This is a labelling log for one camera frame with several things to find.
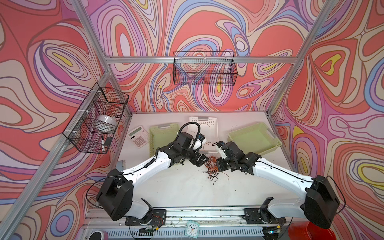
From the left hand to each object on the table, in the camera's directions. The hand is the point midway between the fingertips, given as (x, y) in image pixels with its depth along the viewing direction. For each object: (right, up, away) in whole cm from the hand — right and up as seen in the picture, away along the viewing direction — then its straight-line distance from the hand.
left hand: (204, 154), depth 80 cm
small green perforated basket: (-30, +9, +26) cm, 41 cm away
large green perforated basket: (+41, +7, +24) cm, 48 cm away
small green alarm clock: (-7, -33, -11) cm, 36 cm away
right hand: (+8, -7, +2) cm, 11 cm away
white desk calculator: (-44, +8, +21) cm, 49 cm away
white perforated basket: (+6, +15, +30) cm, 34 cm away
